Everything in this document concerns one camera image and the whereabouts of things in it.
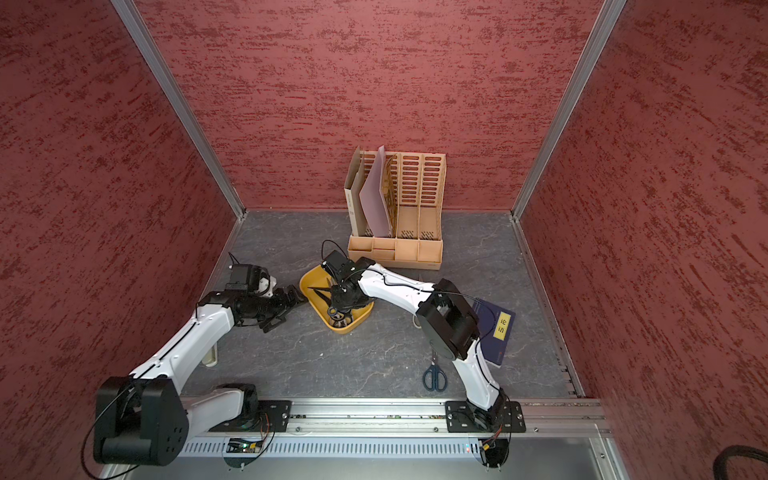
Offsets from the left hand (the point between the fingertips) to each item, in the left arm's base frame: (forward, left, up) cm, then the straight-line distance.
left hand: (297, 313), depth 84 cm
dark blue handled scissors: (-14, -40, -8) cm, 43 cm away
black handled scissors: (+2, -11, -6) cm, 12 cm away
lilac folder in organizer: (+34, -20, +14) cm, 42 cm away
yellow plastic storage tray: (+16, -3, -5) cm, 17 cm away
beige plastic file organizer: (+52, -35, +3) cm, 63 cm away
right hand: (+3, -13, -3) cm, 14 cm away
